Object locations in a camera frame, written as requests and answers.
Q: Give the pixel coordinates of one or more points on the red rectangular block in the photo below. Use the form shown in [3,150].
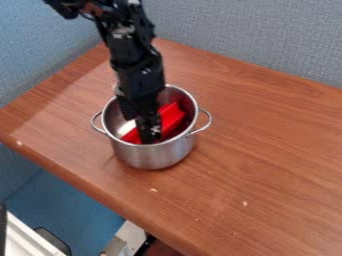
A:
[173,117]

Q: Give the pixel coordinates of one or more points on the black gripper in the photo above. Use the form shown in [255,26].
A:
[140,81]

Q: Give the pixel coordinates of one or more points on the white appliance with black edge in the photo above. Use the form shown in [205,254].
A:
[22,241]

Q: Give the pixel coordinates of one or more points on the white table frame bracket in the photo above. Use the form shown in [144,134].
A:
[130,242]

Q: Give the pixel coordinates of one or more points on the stainless steel pot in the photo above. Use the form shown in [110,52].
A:
[163,154]

